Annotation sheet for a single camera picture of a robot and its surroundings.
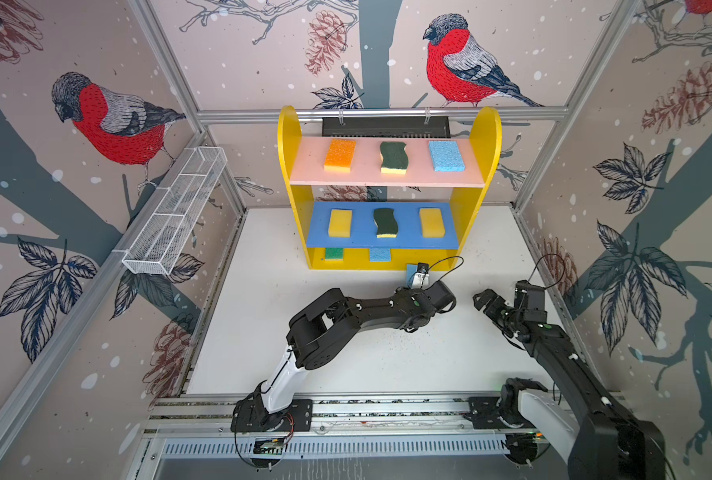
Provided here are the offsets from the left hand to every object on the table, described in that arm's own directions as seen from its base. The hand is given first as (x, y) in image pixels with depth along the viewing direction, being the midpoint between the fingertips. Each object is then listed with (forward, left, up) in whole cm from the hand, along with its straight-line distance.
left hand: (424, 297), depth 90 cm
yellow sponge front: (+19, -4, +12) cm, 23 cm away
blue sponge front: (+18, +13, -2) cm, 23 cm away
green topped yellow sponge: (+19, +29, -2) cm, 35 cm away
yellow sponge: (+21, +26, +11) cm, 36 cm away
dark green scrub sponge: (+21, +11, +11) cm, 26 cm away
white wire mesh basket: (+2, +68, +26) cm, 73 cm away
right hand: (-4, -16, +1) cm, 17 cm away
